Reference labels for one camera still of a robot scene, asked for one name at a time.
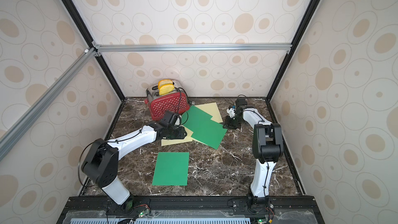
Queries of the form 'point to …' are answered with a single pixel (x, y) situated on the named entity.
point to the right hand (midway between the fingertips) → (223, 127)
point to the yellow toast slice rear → (163, 82)
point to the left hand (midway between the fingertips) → (188, 133)
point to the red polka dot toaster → (177, 101)
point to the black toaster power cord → (192, 102)
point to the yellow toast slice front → (166, 88)
